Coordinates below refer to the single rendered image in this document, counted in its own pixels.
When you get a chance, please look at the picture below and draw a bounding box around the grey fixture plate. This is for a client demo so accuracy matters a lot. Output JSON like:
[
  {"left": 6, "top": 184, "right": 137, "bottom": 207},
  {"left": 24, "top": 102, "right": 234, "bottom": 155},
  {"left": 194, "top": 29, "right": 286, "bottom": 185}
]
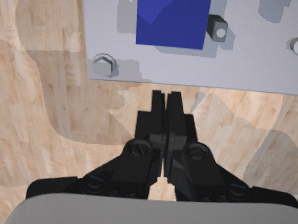
[{"left": 82, "top": 0, "right": 298, "bottom": 96}]

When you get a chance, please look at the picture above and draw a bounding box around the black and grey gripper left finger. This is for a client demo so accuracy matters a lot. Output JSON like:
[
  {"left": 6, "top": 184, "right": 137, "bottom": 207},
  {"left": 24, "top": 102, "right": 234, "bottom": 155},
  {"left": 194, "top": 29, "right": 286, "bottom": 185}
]
[{"left": 25, "top": 90, "right": 166, "bottom": 199}]

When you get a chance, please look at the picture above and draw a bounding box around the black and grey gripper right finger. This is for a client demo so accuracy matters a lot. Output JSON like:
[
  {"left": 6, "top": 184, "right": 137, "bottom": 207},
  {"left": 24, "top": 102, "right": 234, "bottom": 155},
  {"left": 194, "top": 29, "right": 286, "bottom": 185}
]
[{"left": 163, "top": 91, "right": 298, "bottom": 208}]

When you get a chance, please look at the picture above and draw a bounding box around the blue flat plate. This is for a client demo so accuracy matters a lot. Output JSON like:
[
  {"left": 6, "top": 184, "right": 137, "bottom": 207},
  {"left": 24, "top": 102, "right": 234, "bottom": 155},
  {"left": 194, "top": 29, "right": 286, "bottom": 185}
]
[{"left": 136, "top": 0, "right": 211, "bottom": 50}]

